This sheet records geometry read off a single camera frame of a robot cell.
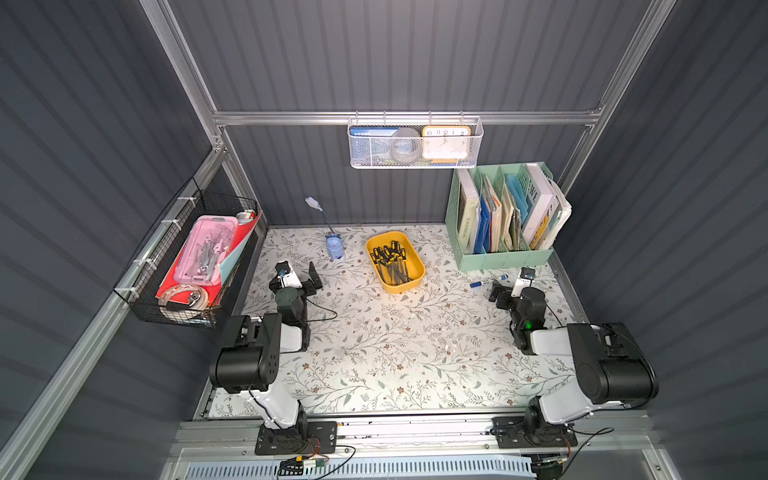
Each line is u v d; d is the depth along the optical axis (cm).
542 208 96
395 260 107
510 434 74
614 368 46
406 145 91
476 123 89
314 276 85
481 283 102
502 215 95
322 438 73
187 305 66
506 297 85
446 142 89
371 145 92
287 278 78
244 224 78
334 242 105
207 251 72
